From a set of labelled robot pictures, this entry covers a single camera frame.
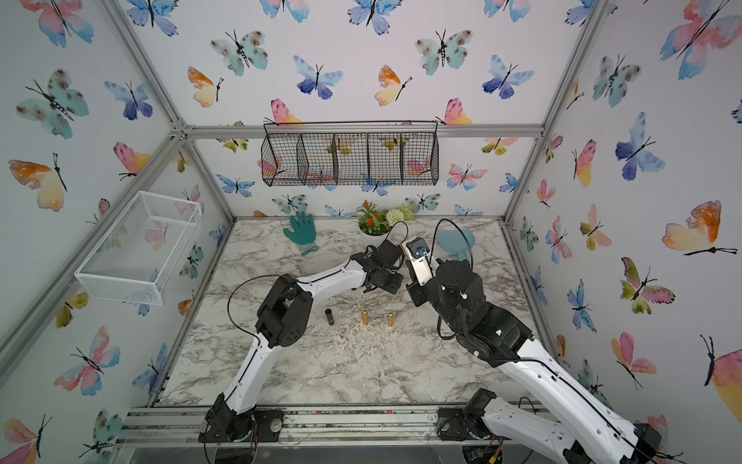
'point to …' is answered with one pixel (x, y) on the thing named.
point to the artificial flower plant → (375, 223)
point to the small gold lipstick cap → (365, 318)
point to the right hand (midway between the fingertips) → (418, 257)
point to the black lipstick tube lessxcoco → (329, 317)
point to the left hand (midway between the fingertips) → (399, 279)
